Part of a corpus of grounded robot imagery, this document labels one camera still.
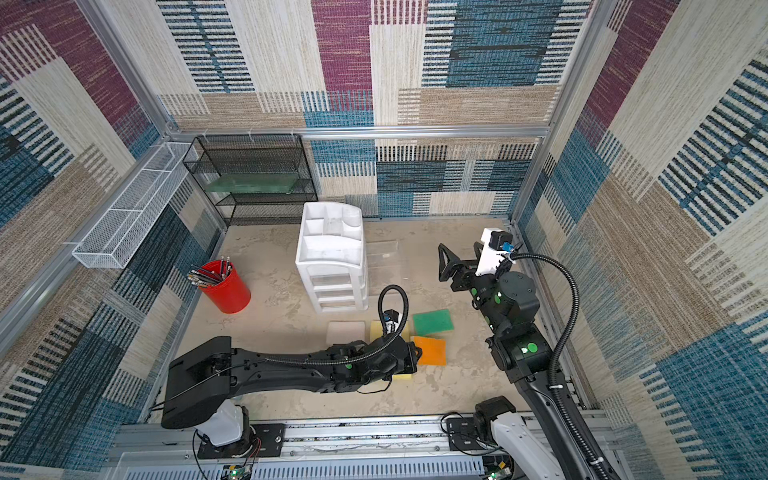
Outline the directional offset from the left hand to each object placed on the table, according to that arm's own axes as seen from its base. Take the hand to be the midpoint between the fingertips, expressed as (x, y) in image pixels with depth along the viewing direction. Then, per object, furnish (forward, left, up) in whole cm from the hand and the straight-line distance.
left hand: (429, 357), depth 75 cm
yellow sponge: (+3, +13, +9) cm, 16 cm away
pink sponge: (+11, +23, -9) cm, 27 cm away
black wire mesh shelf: (+63, +54, +18) cm, 85 cm away
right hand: (+15, -6, +23) cm, 28 cm away
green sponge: (+14, -3, -10) cm, 17 cm away
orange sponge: (+4, -2, -5) cm, 7 cm away
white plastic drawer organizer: (+25, +26, +9) cm, 37 cm away
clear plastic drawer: (+39, +11, -11) cm, 42 cm away
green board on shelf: (+56, +48, +12) cm, 74 cm away
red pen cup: (+22, +57, -4) cm, 61 cm away
